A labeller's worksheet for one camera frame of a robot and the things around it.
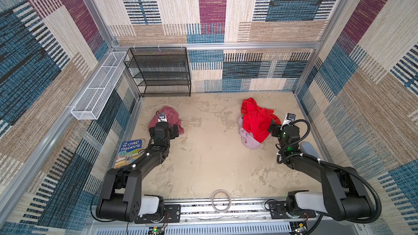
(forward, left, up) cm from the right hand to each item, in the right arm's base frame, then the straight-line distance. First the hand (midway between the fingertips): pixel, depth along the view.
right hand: (280, 122), depth 89 cm
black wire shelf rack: (+39, +70, +6) cm, 80 cm away
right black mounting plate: (-39, +9, -11) cm, 41 cm away
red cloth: (+5, +11, -4) cm, 13 cm away
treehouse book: (-10, +82, -9) cm, 83 cm away
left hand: (+2, +62, 0) cm, 62 cm away
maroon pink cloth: (+13, +62, -9) cm, 64 cm away
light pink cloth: (-2, +17, -11) cm, 20 cm away
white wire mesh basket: (-1, +88, +22) cm, 91 cm away
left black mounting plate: (-39, +56, -12) cm, 69 cm away
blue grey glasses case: (-10, -16, -12) cm, 22 cm away
